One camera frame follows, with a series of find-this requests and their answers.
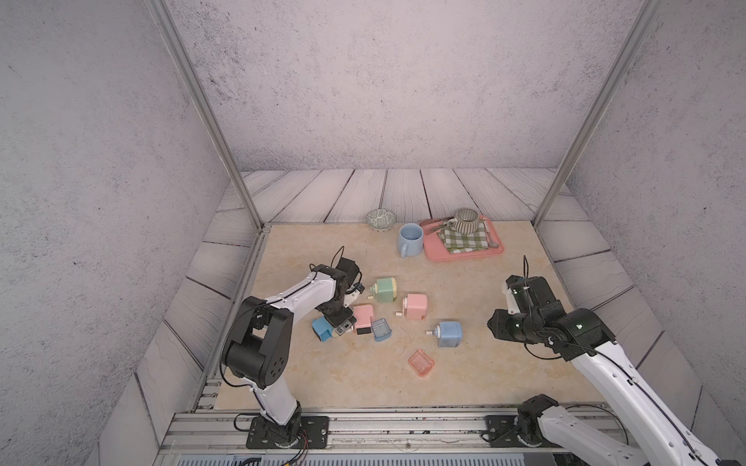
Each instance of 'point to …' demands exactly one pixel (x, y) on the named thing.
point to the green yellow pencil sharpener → (384, 290)
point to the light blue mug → (410, 239)
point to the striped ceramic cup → (465, 221)
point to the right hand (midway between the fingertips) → (495, 323)
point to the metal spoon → (490, 244)
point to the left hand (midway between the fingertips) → (336, 318)
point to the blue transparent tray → (381, 330)
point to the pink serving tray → (434, 249)
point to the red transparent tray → (422, 362)
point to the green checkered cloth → (456, 243)
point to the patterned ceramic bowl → (381, 219)
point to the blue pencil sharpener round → (322, 327)
